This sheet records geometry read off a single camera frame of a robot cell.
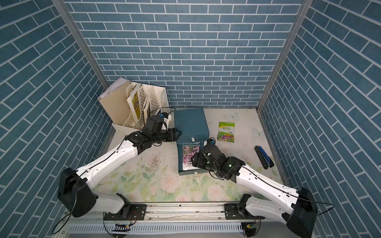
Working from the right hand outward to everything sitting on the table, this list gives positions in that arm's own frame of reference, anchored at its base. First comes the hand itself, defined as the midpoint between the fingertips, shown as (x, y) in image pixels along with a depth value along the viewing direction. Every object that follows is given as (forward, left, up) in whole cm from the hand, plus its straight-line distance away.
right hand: (195, 161), depth 75 cm
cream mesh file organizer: (+37, +37, +6) cm, 52 cm away
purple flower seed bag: (+9, +5, -7) cm, 13 cm away
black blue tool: (+11, -43, -15) cm, 47 cm away
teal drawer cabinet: (+18, +2, +5) cm, 19 cm away
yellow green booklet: (+34, +42, +5) cm, 54 cm away
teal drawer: (+9, +10, -7) cm, 15 cm away
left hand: (+12, +8, +6) cm, 16 cm away
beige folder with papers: (+32, +53, +10) cm, 63 cm away
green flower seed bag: (+31, -19, -15) cm, 39 cm away
